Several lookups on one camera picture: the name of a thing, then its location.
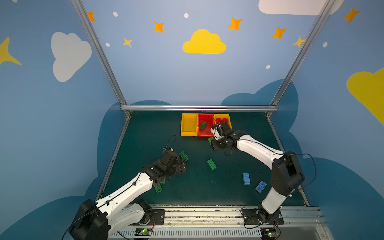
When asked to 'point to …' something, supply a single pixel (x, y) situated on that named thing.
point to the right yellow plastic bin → (222, 116)
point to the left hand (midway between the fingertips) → (183, 166)
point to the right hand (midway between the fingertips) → (214, 143)
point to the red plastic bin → (208, 118)
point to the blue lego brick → (246, 179)
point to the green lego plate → (158, 188)
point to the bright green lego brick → (210, 139)
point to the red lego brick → (219, 121)
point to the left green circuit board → (143, 232)
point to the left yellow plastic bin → (189, 124)
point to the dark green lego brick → (202, 126)
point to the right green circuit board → (268, 233)
